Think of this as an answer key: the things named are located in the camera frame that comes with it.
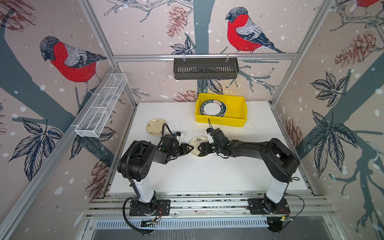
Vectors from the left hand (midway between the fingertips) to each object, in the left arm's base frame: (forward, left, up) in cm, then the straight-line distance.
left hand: (193, 148), depth 93 cm
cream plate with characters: (+18, +29, -2) cm, 34 cm away
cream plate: (+6, -1, -2) cm, 6 cm away
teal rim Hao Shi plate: (+32, -15, +3) cm, 35 cm away
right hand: (+1, -6, +1) cm, 6 cm away
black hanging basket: (+49, -9, +27) cm, 56 cm away
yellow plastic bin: (+29, -32, -1) cm, 43 cm away
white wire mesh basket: (+11, +50, +28) cm, 58 cm away
